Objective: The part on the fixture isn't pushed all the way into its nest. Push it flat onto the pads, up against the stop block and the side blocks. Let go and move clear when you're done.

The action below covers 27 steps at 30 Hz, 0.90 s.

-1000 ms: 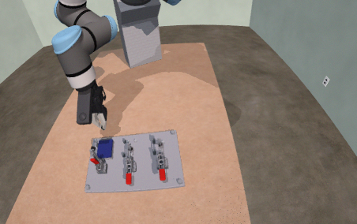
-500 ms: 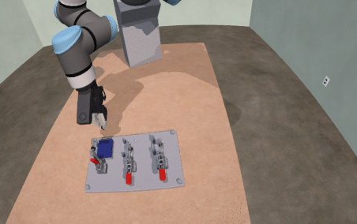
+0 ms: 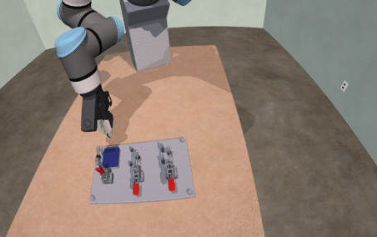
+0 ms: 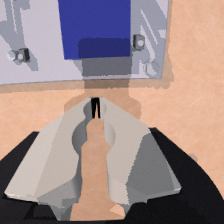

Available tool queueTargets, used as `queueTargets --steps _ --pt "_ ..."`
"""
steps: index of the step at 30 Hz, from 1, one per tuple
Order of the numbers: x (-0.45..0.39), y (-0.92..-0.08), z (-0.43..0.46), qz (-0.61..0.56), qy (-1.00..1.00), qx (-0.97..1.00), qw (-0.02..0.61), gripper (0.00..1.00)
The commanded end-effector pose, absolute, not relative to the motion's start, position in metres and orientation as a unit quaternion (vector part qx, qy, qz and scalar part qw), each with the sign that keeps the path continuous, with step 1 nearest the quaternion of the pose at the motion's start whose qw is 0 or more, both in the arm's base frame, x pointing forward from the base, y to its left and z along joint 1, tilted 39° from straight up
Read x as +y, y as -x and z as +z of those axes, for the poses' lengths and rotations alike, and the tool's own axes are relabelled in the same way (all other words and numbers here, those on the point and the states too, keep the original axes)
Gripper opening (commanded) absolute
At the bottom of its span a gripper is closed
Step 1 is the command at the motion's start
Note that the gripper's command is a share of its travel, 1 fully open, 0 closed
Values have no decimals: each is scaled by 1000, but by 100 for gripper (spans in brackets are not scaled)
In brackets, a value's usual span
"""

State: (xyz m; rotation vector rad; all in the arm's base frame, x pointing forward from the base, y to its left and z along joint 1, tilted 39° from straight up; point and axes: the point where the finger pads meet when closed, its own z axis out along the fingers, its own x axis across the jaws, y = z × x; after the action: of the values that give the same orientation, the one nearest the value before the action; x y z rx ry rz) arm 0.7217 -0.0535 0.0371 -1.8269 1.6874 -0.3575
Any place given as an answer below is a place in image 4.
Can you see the grey metal fixture plate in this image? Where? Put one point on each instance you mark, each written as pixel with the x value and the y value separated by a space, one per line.
pixel 35 24

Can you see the blue flat plate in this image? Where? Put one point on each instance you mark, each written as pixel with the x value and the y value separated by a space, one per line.
pixel 95 28

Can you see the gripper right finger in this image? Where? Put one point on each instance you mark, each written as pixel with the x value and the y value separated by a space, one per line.
pixel 144 165

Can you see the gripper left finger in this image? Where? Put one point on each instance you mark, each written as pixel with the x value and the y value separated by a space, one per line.
pixel 44 168

